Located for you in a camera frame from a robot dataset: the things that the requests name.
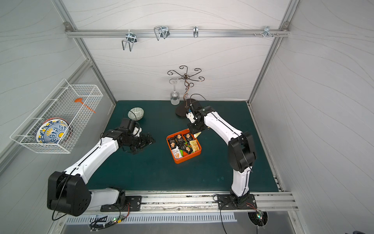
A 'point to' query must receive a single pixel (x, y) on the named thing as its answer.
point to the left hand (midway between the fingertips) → (150, 144)
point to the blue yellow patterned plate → (51, 130)
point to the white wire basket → (76, 104)
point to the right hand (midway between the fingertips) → (194, 129)
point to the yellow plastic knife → (196, 134)
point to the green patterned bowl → (139, 112)
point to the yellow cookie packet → (194, 145)
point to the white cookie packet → (177, 153)
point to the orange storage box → (185, 156)
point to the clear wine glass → (174, 96)
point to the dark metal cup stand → (183, 108)
